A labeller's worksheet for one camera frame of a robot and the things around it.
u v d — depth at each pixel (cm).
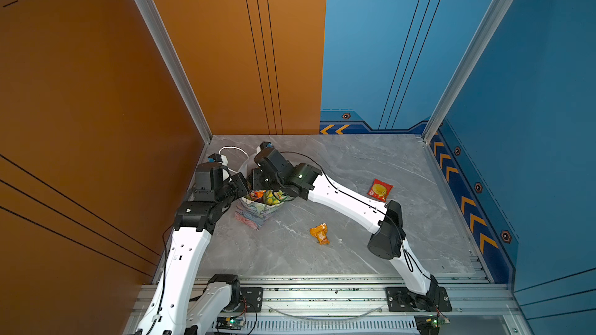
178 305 39
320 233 87
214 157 64
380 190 98
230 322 71
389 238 48
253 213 77
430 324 70
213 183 54
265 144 69
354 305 73
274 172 57
